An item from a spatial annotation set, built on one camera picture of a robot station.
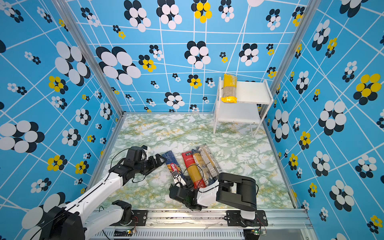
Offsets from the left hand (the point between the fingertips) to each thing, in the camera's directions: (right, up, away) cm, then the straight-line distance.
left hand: (163, 162), depth 83 cm
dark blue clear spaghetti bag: (+25, -9, 0) cm, 27 cm away
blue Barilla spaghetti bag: (+6, -5, +4) cm, 8 cm away
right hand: (+8, -12, +3) cm, 15 cm away
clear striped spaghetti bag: (+25, +3, +11) cm, 27 cm away
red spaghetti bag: (+17, -7, +4) cm, 19 cm away
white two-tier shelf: (+50, +34, -3) cm, 61 cm away
